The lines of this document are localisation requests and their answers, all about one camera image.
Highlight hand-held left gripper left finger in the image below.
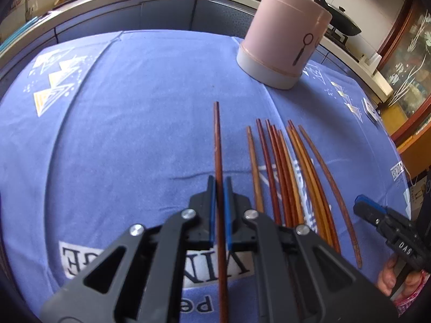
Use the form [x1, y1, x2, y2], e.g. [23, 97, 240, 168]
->
[40, 175, 216, 323]

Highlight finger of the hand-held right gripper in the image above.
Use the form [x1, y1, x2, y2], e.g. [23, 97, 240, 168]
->
[353, 194, 388, 227]

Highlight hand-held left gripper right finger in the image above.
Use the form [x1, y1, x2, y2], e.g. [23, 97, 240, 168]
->
[226, 178, 401, 323]

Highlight bunch of wooden chopsticks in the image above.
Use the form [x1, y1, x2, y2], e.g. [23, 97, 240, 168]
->
[246, 118, 363, 270]

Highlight dark red single chopstick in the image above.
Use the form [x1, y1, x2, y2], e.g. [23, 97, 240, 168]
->
[213, 101, 230, 323]

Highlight pink utensil holder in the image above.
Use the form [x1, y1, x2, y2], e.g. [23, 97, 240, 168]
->
[236, 0, 333, 90]

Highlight person's right hand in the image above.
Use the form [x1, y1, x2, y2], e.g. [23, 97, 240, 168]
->
[377, 256, 401, 297]

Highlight white square device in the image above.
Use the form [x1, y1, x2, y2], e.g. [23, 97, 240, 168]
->
[364, 97, 381, 122]

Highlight blue printed tablecloth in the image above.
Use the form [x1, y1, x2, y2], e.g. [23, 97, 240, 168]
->
[0, 30, 413, 323]

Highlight white knife holder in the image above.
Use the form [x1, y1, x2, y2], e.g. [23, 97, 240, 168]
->
[361, 53, 383, 75]

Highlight wooden framed glass door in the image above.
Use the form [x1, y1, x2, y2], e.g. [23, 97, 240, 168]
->
[377, 0, 431, 149]

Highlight black pan with lid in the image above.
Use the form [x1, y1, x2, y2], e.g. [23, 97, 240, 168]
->
[313, 0, 362, 37]

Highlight blue-grey kitchen cabinets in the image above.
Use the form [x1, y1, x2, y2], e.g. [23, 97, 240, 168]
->
[0, 0, 337, 81]

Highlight blue plastic basin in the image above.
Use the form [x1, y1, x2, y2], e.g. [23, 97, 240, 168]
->
[0, 16, 39, 52]

